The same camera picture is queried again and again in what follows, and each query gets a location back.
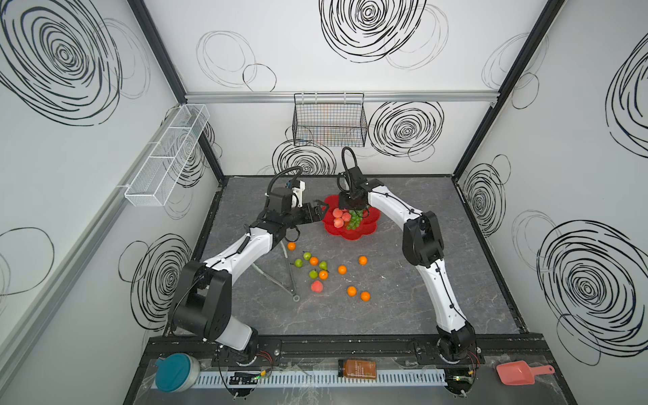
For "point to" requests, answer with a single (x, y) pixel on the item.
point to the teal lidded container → (176, 372)
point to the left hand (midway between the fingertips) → (319, 207)
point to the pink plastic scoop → (521, 373)
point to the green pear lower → (313, 274)
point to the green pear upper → (307, 256)
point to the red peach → (316, 286)
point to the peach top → (337, 213)
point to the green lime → (299, 262)
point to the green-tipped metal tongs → (292, 293)
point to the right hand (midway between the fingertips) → (346, 202)
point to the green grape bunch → (356, 218)
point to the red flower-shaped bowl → (367, 226)
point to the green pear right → (323, 265)
